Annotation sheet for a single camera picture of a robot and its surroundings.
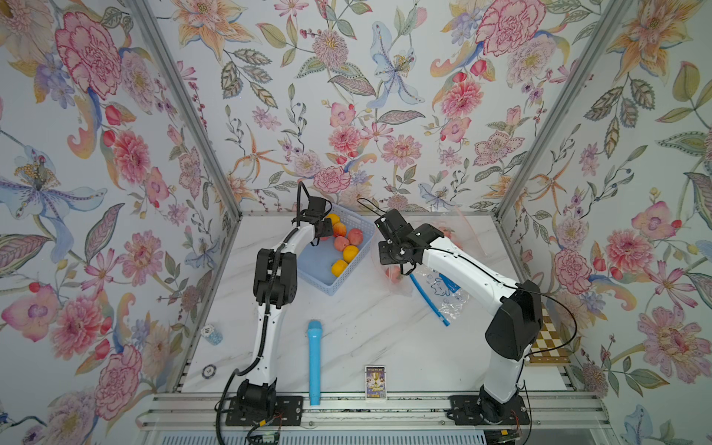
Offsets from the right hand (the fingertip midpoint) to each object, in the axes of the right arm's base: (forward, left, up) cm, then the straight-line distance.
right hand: (387, 250), depth 87 cm
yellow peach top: (+25, +20, -13) cm, 35 cm away
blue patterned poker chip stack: (-25, +52, -12) cm, 58 cm away
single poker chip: (-33, +52, -16) cm, 63 cm away
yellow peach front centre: (+8, +13, -13) cm, 20 cm away
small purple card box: (-35, +3, -16) cm, 38 cm away
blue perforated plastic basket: (+6, +26, -16) cm, 31 cm away
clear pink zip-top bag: (-3, -3, -14) cm, 14 cm away
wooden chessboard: (-24, -48, -17) cm, 56 cm away
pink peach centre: (+13, +17, -14) cm, 25 cm away
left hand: (+22, +22, -12) cm, 33 cm away
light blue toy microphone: (-23, +22, -14) cm, 35 cm away
